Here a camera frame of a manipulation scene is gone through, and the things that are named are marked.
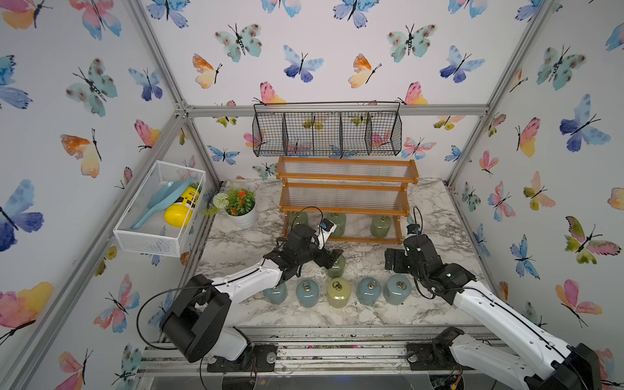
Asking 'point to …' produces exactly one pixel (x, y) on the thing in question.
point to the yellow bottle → (179, 214)
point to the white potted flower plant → (240, 206)
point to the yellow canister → (338, 292)
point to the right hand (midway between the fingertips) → (400, 251)
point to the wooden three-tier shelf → (366, 198)
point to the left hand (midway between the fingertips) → (335, 241)
